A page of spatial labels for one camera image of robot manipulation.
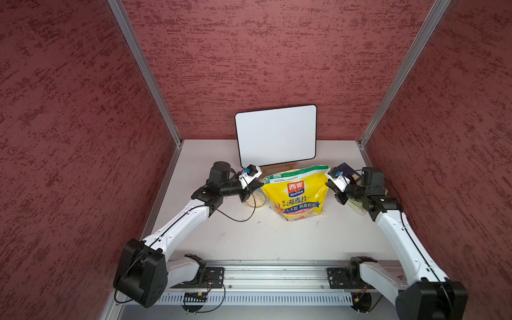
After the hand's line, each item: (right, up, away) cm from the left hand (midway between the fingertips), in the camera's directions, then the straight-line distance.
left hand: (259, 184), depth 77 cm
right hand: (+29, 0, +3) cm, 29 cm away
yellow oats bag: (+16, -4, +1) cm, 16 cm away
